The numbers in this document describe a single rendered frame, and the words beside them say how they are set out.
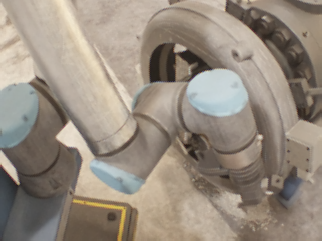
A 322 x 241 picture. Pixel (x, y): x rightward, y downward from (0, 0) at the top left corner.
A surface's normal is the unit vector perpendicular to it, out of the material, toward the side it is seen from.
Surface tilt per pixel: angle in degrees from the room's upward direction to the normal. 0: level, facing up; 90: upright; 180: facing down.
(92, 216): 0
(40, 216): 0
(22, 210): 0
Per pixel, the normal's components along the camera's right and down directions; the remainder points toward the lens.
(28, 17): 0.06, 0.57
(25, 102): -0.08, -0.63
